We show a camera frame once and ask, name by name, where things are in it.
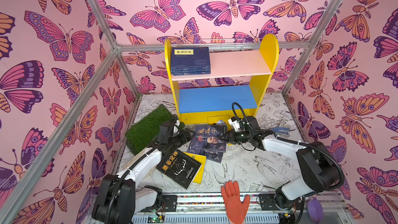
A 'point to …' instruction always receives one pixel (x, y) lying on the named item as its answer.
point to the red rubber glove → (236, 209)
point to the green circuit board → (156, 220)
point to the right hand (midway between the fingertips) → (220, 136)
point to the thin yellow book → (202, 160)
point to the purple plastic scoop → (315, 210)
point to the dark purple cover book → (209, 138)
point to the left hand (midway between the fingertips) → (193, 133)
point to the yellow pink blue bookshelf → (239, 76)
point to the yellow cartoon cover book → (218, 120)
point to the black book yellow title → (181, 168)
